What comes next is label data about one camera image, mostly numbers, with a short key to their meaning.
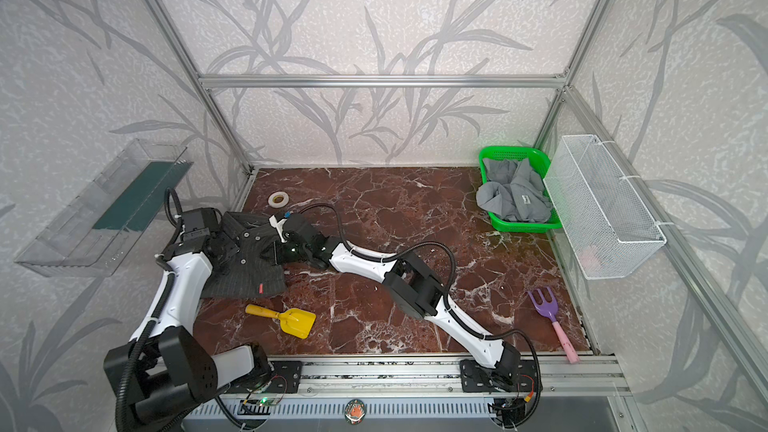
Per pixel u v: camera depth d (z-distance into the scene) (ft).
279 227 2.64
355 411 2.27
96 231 2.14
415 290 1.92
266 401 2.31
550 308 2.77
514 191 3.34
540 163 3.70
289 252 2.54
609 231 1.99
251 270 2.69
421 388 2.38
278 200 3.62
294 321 2.68
